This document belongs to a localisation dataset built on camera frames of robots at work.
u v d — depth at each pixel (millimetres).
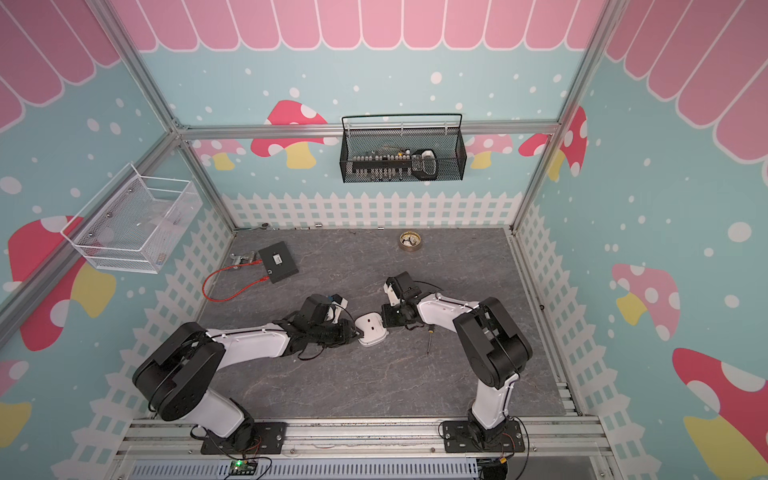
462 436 740
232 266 1086
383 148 964
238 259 1091
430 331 918
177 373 449
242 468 727
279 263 1082
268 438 742
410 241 1156
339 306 864
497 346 486
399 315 812
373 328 895
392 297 838
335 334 793
